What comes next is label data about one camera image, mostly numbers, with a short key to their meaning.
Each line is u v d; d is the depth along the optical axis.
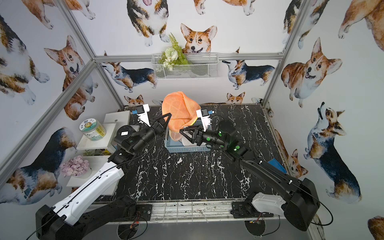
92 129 0.70
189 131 0.65
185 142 0.95
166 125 0.63
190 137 0.61
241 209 0.73
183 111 0.70
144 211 0.74
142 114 0.58
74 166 0.63
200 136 0.58
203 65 0.92
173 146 0.90
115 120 0.93
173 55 0.77
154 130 0.59
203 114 0.59
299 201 0.38
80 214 0.43
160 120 0.61
